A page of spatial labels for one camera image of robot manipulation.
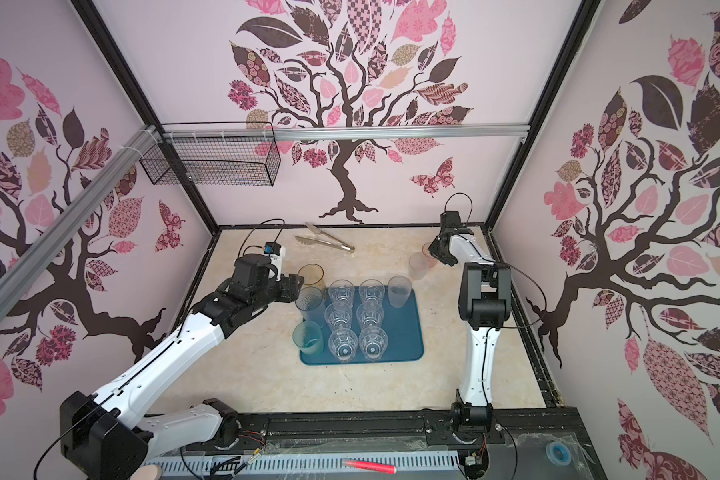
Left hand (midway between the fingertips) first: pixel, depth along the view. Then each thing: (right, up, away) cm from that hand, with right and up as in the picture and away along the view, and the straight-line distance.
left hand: (294, 284), depth 79 cm
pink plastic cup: (+40, +10, +23) cm, 48 cm away
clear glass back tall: (+30, -3, +16) cm, 35 cm away
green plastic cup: (+2, -17, +8) cm, 19 cm away
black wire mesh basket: (-29, +41, +15) cm, 52 cm away
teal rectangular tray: (+32, -17, +10) cm, 38 cm away
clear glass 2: (+13, -19, +9) cm, 24 cm away
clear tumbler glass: (+21, -11, +12) cm, 26 cm away
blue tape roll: (+67, -40, -9) cm, 78 cm away
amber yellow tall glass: (+3, +1, +10) cm, 11 cm away
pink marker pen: (+21, -42, -11) cm, 48 cm away
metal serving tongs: (+2, +14, +37) cm, 39 cm away
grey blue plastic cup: (+2, -7, +12) cm, 14 cm away
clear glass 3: (+22, -18, +8) cm, 30 cm away
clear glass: (+11, -11, +11) cm, 19 cm away
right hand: (+46, +10, +26) cm, 54 cm away
